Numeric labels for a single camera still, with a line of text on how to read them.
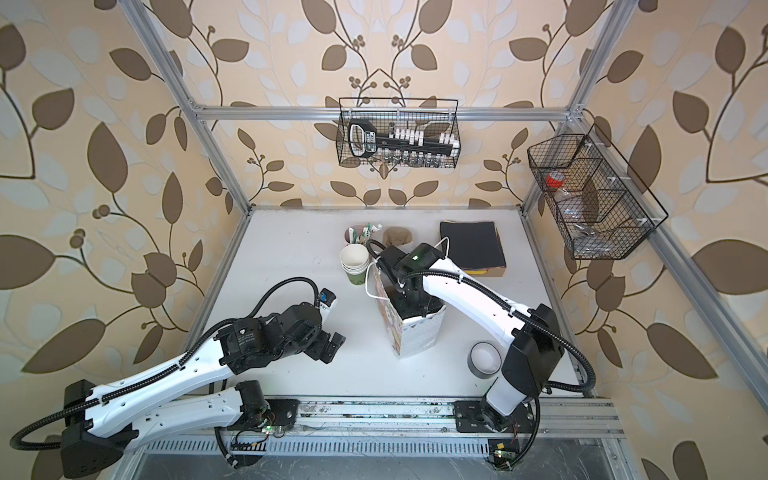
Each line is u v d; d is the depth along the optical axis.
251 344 0.50
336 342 0.66
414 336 0.72
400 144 0.84
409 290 0.54
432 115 0.91
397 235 1.08
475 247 1.02
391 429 0.74
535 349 0.42
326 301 0.65
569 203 0.71
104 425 0.41
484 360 0.84
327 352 0.65
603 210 0.73
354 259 0.96
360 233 0.93
